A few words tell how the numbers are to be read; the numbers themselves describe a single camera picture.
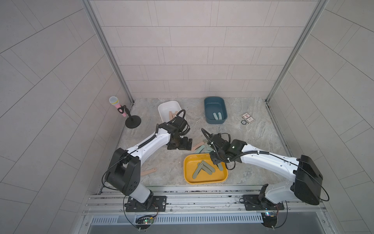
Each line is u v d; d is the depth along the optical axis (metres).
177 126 0.65
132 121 1.02
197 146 0.90
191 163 0.84
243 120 1.05
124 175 0.42
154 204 0.70
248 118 1.05
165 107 1.08
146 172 0.81
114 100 0.85
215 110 1.09
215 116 1.05
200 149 0.89
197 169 0.82
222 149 0.59
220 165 0.76
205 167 0.83
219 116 1.06
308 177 0.40
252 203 0.71
